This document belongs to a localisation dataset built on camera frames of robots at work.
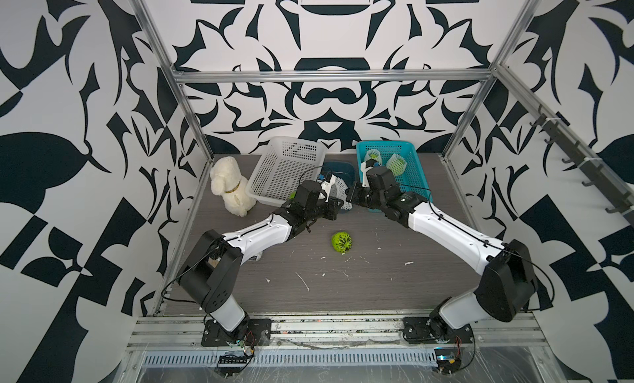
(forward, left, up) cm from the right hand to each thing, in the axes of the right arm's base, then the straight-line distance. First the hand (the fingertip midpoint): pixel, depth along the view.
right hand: (343, 187), depth 82 cm
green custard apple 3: (+23, -26, -15) cm, 38 cm away
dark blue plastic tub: (+6, -1, -3) cm, 7 cm away
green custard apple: (-12, 0, -16) cm, 20 cm away
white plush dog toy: (+5, +40, -2) cm, 41 cm away
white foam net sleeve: (+30, -15, -14) cm, 36 cm away
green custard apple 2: (+26, -16, -13) cm, 34 cm away
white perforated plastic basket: (+29, +23, -19) cm, 42 cm away
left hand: (-1, 0, -4) cm, 4 cm away
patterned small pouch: (-16, +30, -19) cm, 39 cm away
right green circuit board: (-45, -28, -22) cm, 57 cm away
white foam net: (+26, -26, -13) cm, 39 cm away
